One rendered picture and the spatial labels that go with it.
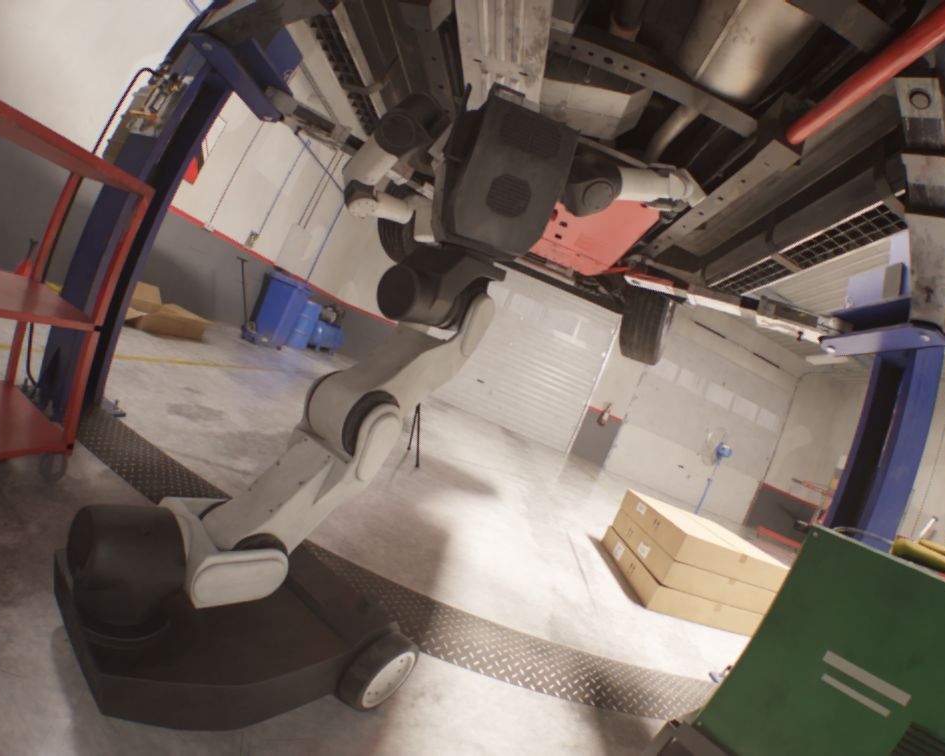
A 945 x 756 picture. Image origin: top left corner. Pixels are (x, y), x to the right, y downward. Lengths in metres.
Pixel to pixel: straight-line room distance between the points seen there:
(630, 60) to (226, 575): 1.48
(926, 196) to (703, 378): 10.36
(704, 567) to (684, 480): 8.85
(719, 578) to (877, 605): 1.75
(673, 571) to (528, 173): 2.04
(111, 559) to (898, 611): 1.24
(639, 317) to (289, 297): 5.53
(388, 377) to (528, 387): 9.29
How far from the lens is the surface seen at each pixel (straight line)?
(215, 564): 0.77
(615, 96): 1.58
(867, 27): 1.11
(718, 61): 1.31
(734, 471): 11.93
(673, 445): 11.03
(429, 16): 1.19
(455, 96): 1.71
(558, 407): 10.20
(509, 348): 10.14
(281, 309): 7.16
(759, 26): 1.21
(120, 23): 4.76
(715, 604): 2.66
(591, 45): 1.36
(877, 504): 1.79
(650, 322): 2.67
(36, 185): 4.52
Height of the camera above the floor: 0.75
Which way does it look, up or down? level
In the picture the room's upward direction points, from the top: 23 degrees clockwise
